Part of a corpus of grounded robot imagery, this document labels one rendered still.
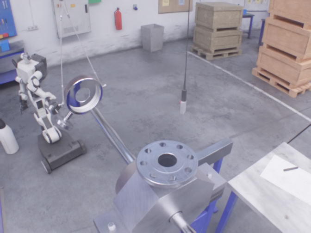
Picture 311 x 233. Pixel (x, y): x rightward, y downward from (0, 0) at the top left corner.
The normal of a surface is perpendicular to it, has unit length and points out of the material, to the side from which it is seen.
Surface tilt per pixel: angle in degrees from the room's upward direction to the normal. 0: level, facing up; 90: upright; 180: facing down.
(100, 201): 0
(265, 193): 0
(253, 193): 0
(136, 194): 45
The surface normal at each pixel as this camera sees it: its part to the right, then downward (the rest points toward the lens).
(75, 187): 0.00, -0.82
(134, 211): -0.60, -0.36
